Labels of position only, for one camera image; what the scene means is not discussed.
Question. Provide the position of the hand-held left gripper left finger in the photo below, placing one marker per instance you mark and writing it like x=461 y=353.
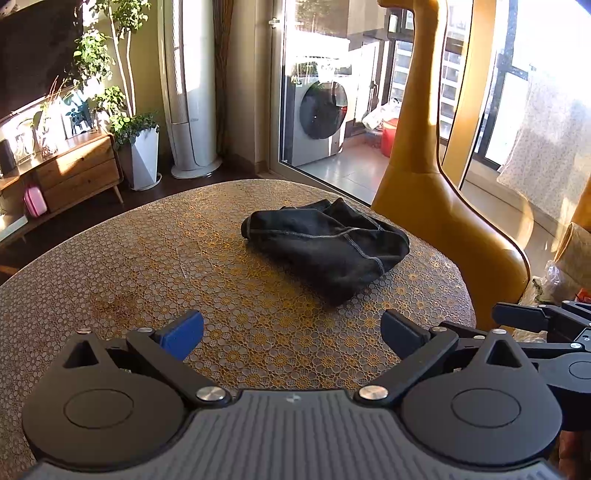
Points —
x=182 y=332

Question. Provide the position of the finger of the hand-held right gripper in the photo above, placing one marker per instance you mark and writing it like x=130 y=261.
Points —
x=549 y=353
x=521 y=314

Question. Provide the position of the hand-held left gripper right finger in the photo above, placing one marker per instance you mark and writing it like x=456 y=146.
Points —
x=401 y=332

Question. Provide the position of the black pants with grey stitching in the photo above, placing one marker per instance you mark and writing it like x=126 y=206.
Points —
x=323 y=249

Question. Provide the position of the clear plastic packaging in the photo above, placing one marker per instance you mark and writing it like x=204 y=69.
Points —
x=554 y=286

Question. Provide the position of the beige cushion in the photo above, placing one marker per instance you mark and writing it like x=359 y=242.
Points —
x=575 y=249

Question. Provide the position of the round table, lace cloth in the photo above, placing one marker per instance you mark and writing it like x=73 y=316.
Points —
x=138 y=258

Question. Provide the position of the yellow leather sofa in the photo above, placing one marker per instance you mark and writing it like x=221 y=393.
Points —
x=438 y=221

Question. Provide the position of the patterned hanging cloth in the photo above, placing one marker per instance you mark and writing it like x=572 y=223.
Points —
x=549 y=147

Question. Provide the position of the wooden TV stand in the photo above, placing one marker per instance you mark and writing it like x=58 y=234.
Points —
x=74 y=170

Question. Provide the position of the pink bag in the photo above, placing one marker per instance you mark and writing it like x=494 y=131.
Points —
x=35 y=201

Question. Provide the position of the white tray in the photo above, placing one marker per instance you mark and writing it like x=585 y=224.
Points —
x=11 y=228

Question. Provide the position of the clear plastic bag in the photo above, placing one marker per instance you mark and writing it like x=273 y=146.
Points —
x=381 y=115

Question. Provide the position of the front loading washing machine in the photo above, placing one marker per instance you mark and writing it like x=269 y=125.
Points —
x=323 y=115

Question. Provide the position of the white tower air conditioner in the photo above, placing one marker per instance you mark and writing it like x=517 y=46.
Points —
x=189 y=92

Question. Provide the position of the black speaker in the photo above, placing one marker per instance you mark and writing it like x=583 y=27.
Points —
x=7 y=157

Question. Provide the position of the brown curtain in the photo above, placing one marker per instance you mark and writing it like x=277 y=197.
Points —
x=249 y=83

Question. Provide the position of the large leafy plant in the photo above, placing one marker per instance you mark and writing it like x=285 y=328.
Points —
x=115 y=83

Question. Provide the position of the wall television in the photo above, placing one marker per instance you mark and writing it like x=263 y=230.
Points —
x=37 y=50

